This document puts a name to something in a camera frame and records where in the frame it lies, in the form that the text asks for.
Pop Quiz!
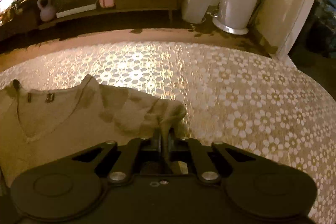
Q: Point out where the flat white box on shelf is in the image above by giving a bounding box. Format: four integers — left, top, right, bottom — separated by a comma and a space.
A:
56, 0, 97, 18

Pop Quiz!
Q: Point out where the brown two-tone long-sleeve shirt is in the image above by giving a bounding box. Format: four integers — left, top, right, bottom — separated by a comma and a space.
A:
1, 75, 186, 185

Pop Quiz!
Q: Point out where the lace crochet tablecloth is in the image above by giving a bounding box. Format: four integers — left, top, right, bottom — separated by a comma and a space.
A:
1, 42, 335, 223

